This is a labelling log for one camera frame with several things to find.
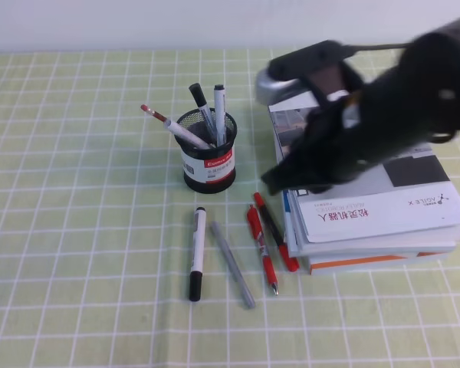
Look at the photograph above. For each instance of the top brochure with robot photo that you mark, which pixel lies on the top brochure with robot photo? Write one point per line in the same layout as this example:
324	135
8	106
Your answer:
409	193

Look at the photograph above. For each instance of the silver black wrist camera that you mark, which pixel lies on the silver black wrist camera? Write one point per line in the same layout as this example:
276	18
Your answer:
320	69

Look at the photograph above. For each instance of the red ballpoint pen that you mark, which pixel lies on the red ballpoint pen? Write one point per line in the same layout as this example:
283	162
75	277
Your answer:
259	237

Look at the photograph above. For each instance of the black mesh pen holder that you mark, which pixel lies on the black mesh pen holder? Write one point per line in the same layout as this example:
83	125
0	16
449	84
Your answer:
210	171

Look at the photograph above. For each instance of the orange striped bottom book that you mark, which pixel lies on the orange striped bottom book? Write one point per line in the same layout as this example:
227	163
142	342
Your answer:
330	265

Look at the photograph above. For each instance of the green checkered tablecloth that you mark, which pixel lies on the green checkered tablecloth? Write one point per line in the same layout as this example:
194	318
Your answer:
96	228

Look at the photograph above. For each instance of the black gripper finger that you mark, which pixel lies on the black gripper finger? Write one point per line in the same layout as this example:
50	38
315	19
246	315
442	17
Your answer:
278	176

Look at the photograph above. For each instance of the red black marker pen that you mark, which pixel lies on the red black marker pen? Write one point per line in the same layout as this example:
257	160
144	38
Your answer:
291	263

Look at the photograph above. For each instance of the red white pen in holder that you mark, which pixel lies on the red white pen in holder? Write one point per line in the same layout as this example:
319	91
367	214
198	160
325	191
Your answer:
177	130

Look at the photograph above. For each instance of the white black marker on table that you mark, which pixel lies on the white black marker on table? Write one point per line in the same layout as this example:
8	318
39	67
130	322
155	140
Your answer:
198	243

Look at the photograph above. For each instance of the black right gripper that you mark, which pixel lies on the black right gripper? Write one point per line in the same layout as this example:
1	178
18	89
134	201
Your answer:
408	104

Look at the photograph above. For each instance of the grey white pen in holder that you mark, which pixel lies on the grey white pen in holder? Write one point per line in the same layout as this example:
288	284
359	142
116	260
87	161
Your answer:
219	97

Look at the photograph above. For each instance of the white book stack middle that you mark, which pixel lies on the white book stack middle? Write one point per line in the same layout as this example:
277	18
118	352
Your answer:
440	239

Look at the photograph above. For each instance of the black cap marker in holder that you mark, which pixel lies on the black cap marker in holder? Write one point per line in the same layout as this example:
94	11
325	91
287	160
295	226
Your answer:
200	100

